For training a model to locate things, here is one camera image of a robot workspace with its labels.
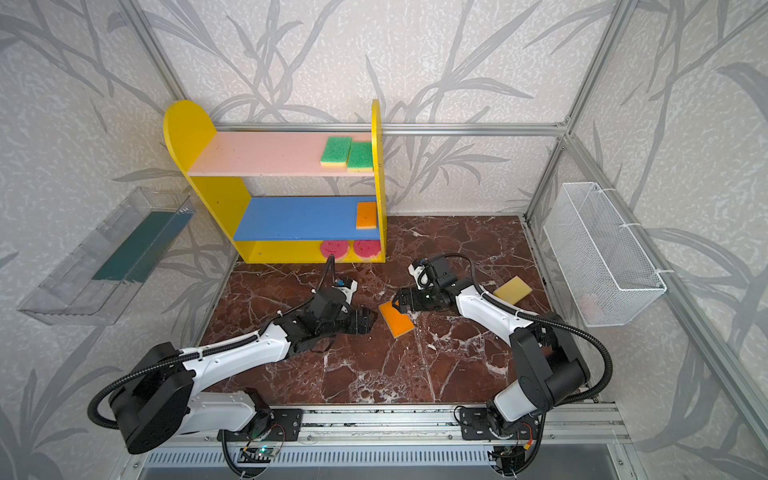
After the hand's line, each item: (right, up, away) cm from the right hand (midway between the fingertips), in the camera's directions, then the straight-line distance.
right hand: (406, 293), depth 88 cm
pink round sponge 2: (-24, +13, +17) cm, 32 cm away
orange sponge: (-13, +24, +10) cm, 29 cm away
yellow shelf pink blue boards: (-40, +19, +8) cm, 45 cm away
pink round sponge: (-14, +13, +17) cm, 25 cm away
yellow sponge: (-2, -10, +3) cm, 11 cm away
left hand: (-10, -3, -4) cm, 11 cm away
